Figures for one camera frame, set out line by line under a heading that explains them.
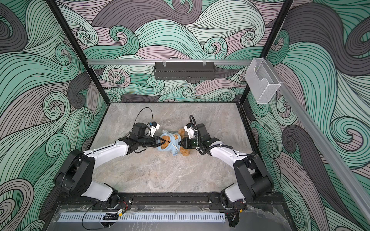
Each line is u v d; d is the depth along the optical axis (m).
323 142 0.52
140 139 0.71
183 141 0.83
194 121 0.68
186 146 0.74
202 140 0.68
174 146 0.82
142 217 0.70
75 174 0.43
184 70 0.96
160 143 0.83
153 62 0.93
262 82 0.78
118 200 0.72
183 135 0.92
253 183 0.42
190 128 0.79
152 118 1.11
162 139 0.83
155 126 0.81
